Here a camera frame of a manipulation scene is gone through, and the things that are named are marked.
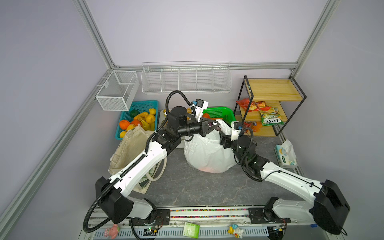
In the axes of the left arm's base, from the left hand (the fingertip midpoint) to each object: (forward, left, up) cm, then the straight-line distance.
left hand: (220, 126), depth 62 cm
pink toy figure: (-31, +51, -35) cm, 69 cm away
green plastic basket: (+37, -13, -32) cm, 50 cm away
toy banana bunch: (+32, +43, -29) cm, 61 cm away
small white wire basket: (+47, +62, -16) cm, 80 cm away
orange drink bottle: (+22, -32, -31) cm, 50 cm away
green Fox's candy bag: (+20, -37, -19) cm, 46 cm away
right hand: (+7, -6, -14) cm, 17 cm away
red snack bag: (+20, -20, -8) cm, 29 cm away
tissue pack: (0, -43, -31) cm, 54 cm away
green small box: (-33, +15, -35) cm, 51 cm away
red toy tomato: (-5, +5, -33) cm, 33 cm away
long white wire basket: (+49, +12, -8) cm, 51 cm away
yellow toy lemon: (+19, +56, -27) cm, 65 cm away
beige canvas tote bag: (+5, +46, -19) cm, 50 cm away
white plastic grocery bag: (-2, +5, -19) cm, 20 cm away
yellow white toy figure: (-35, -5, -34) cm, 49 cm away
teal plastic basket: (+49, +52, -32) cm, 78 cm away
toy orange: (+26, +57, -26) cm, 68 cm away
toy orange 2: (+31, +51, -29) cm, 66 cm away
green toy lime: (+44, +57, -33) cm, 79 cm away
